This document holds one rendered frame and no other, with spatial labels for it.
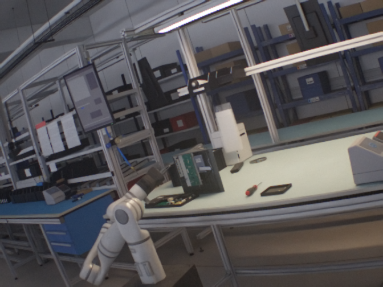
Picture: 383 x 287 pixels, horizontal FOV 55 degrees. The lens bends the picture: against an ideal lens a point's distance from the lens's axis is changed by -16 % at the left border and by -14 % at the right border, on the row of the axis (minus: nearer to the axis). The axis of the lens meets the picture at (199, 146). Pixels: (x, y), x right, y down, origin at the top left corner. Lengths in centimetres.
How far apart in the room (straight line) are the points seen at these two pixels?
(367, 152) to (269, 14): 494
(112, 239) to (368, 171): 98
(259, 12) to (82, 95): 370
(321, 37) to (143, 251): 252
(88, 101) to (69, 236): 108
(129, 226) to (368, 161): 87
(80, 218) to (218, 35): 417
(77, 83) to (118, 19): 497
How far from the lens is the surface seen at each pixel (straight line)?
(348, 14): 532
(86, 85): 320
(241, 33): 327
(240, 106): 611
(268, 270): 292
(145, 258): 154
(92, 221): 346
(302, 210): 159
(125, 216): 149
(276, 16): 616
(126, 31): 240
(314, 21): 352
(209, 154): 197
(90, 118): 325
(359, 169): 146
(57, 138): 408
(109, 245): 162
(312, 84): 553
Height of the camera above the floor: 146
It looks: 7 degrees down
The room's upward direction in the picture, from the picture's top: 18 degrees counter-clockwise
